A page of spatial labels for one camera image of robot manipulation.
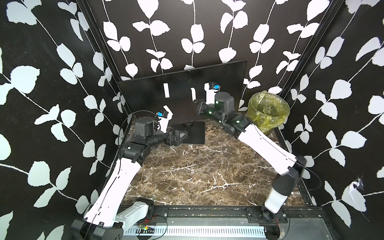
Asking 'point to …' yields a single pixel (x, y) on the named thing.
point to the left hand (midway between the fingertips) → (179, 129)
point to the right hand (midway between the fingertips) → (194, 100)
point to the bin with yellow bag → (267, 111)
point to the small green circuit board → (144, 229)
